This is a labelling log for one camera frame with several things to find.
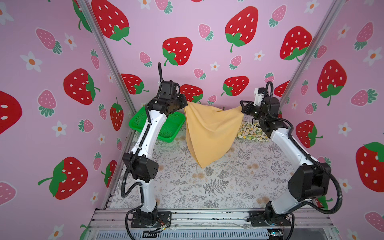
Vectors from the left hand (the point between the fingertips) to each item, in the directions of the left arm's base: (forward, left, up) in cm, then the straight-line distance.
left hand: (186, 99), depth 81 cm
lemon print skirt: (+5, -44, -32) cm, 54 cm away
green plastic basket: (+6, +15, -33) cm, 37 cm away
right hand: (-2, -28, +1) cm, 28 cm away
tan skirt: (-10, -14, -16) cm, 24 cm away
